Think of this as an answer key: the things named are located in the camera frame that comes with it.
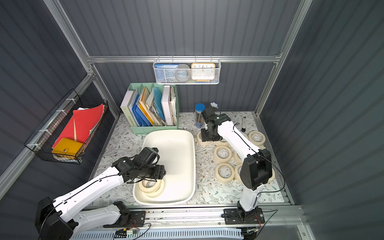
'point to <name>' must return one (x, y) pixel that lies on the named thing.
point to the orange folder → (145, 110)
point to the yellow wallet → (66, 146)
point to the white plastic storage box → (176, 150)
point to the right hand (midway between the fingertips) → (210, 137)
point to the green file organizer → (159, 123)
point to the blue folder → (140, 119)
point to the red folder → (77, 128)
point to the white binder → (166, 105)
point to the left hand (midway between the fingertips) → (160, 171)
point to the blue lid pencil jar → (199, 109)
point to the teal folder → (157, 94)
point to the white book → (124, 106)
